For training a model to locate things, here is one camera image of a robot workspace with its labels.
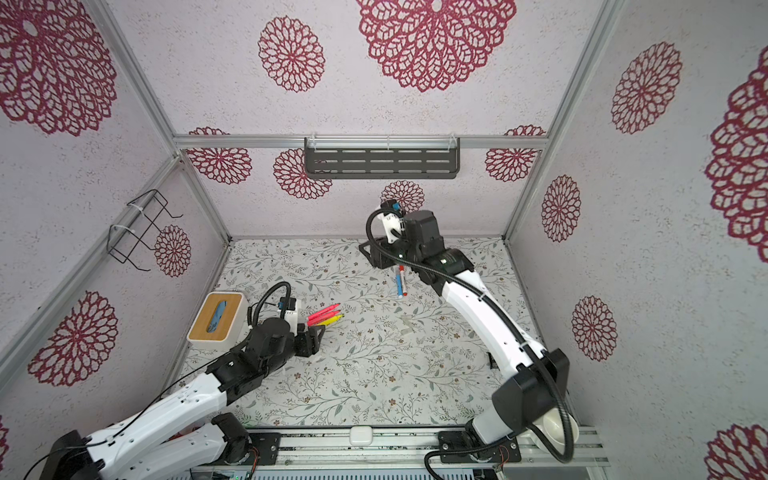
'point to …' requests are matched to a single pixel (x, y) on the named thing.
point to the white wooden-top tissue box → (221, 323)
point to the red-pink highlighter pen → (319, 319)
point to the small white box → (361, 435)
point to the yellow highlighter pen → (331, 320)
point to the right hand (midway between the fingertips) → (369, 239)
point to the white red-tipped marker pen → (403, 281)
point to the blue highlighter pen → (399, 285)
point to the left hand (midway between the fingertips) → (315, 331)
